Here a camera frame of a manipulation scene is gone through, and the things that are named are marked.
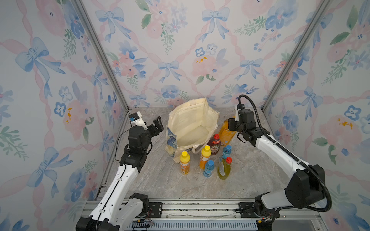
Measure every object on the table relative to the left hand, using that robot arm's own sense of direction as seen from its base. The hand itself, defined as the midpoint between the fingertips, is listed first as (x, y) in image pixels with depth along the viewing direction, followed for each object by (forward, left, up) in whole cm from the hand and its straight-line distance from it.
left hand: (154, 119), depth 74 cm
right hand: (+8, -45, -9) cm, 46 cm away
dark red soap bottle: (-4, -33, -18) cm, 38 cm away
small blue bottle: (-9, -40, -18) cm, 44 cm away
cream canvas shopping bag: (+14, -19, -24) cm, 34 cm away
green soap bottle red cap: (-19, -36, -19) cm, 45 cm away
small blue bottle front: (-19, -28, -18) cm, 39 cm away
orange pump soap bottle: (+1, -41, -17) cm, 44 cm away
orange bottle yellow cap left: (-17, -16, -10) cm, 26 cm away
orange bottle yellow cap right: (-15, -26, -13) cm, 33 cm away
